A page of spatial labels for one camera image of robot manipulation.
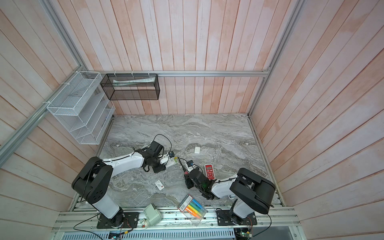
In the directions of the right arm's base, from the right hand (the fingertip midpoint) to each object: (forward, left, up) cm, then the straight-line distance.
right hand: (186, 174), depth 89 cm
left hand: (+5, +16, +1) cm, 16 cm away
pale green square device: (-23, +15, +5) cm, 28 cm away
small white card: (-7, +15, +2) cm, 17 cm away
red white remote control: (+2, -14, +2) cm, 14 cm away
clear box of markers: (-19, -5, +1) cm, 20 cm away
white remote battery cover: (+17, -7, +2) cm, 18 cm away
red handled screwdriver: (0, 0, +2) cm, 2 cm away
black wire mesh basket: (+54, +41, +26) cm, 73 cm away
